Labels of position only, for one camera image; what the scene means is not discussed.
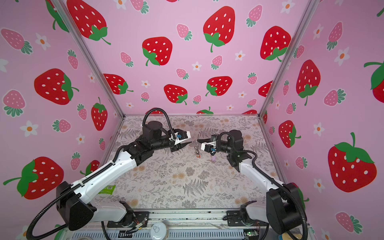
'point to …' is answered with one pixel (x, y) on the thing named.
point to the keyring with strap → (197, 151)
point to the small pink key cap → (213, 158)
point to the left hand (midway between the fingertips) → (188, 134)
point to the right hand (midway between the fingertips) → (199, 137)
